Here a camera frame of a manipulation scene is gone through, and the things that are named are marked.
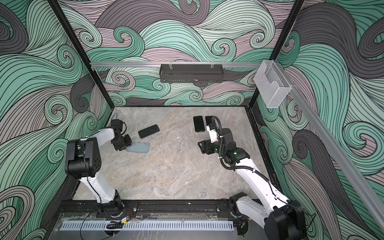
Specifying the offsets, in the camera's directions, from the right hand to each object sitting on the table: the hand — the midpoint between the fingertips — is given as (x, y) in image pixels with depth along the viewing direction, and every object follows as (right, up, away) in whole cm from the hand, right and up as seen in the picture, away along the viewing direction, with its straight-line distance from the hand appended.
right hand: (204, 142), depth 80 cm
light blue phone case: (-42, -6, +18) cm, 46 cm away
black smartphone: (+6, +12, +31) cm, 34 cm away
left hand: (-49, -4, +17) cm, 52 cm away
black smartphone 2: (-38, +4, +25) cm, 45 cm away
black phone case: (-1, +9, +31) cm, 32 cm away
